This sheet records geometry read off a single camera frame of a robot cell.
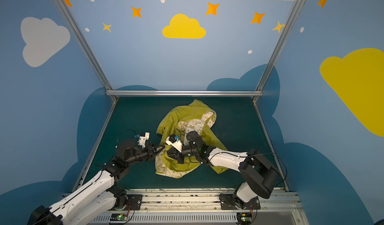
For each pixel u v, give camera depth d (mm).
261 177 440
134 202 754
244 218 717
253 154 471
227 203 748
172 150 718
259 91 1163
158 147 767
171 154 718
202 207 738
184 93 1105
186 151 702
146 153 695
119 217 708
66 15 754
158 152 727
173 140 675
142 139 747
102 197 599
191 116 1019
